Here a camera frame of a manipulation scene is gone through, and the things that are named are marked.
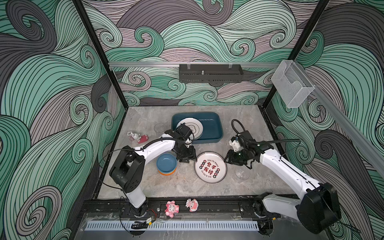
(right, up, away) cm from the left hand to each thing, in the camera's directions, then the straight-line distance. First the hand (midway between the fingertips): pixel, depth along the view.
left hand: (195, 160), depth 82 cm
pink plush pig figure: (-12, -21, -11) cm, 26 cm away
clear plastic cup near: (+27, -9, +2) cm, 29 cm away
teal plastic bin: (+14, +20, +25) cm, 35 cm away
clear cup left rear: (-25, +17, +22) cm, 37 cm away
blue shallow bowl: (-16, -1, 0) cm, 16 cm away
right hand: (+17, 0, -2) cm, 18 cm away
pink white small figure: (-1, -20, -9) cm, 22 cm away
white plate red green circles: (+10, -6, +6) cm, 13 cm away
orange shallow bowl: (-16, -7, -2) cm, 17 cm away
